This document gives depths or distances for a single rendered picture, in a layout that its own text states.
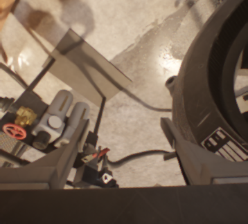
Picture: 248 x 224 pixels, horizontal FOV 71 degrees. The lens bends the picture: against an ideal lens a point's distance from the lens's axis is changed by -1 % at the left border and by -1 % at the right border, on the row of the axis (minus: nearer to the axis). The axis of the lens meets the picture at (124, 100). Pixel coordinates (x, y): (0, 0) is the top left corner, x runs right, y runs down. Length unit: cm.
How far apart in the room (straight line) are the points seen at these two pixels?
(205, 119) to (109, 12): 67
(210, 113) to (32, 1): 86
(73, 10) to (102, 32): 15
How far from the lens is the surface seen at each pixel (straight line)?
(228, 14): 50
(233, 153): 26
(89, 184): 57
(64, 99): 76
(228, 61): 46
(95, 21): 89
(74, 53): 97
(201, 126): 30
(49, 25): 97
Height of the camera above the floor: 83
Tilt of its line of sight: 49 degrees down
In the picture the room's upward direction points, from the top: 172 degrees counter-clockwise
